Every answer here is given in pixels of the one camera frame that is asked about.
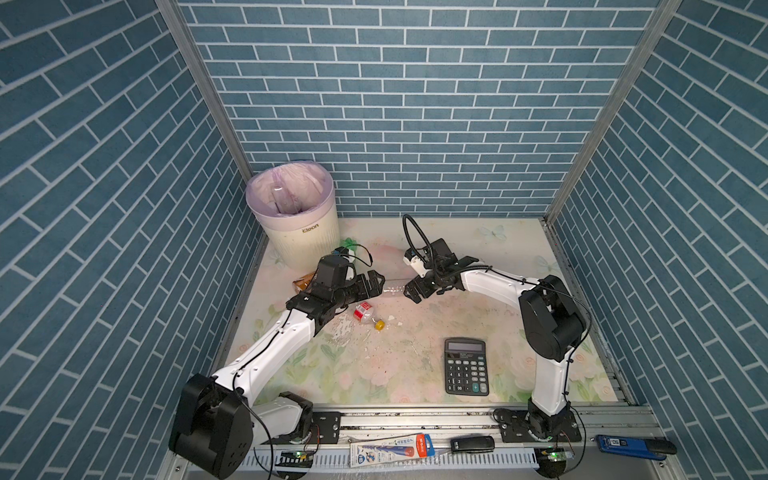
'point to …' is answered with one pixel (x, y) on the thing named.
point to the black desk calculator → (465, 366)
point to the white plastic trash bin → (299, 242)
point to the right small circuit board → (558, 456)
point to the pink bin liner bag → (292, 188)
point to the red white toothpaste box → (389, 450)
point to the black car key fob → (473, 444)
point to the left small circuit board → (299, 459)
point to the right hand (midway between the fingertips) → (413, 281)
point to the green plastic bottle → (350, 243)
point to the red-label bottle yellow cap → (364, 313)
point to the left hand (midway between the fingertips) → (374, 281)
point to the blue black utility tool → (653, 448)
